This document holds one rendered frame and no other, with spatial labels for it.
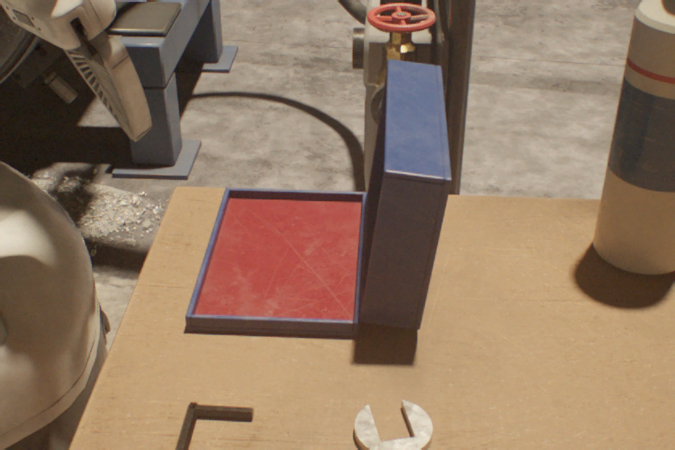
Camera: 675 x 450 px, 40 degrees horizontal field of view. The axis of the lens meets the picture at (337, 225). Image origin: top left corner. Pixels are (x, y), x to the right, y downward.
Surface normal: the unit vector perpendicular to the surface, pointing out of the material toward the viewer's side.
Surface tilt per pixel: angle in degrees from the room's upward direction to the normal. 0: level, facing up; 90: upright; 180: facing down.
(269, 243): 0
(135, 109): 111
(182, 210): 0
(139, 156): 90
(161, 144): 90
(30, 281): 37
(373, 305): 90
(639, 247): 90
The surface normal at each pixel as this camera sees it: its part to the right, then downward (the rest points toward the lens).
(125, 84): 0.73, 0.55
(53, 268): 0.72, -0.62
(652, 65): -0.78, 0.34
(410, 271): -0.06, 0.55
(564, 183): 0.00, -0.84
